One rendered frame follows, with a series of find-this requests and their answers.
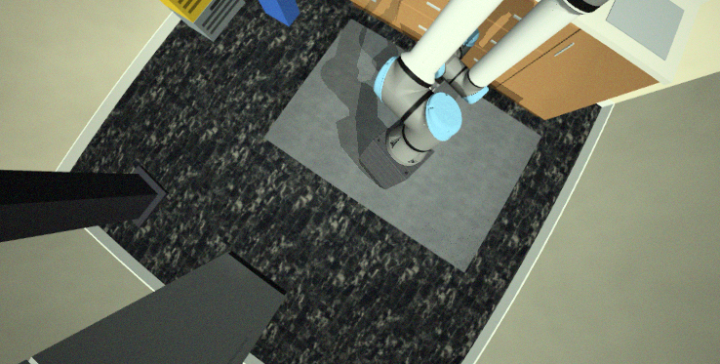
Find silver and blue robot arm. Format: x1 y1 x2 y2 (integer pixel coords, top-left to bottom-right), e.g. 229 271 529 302
374 0 609 166

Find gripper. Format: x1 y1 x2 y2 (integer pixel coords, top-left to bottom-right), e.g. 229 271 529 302
432 77 444 92

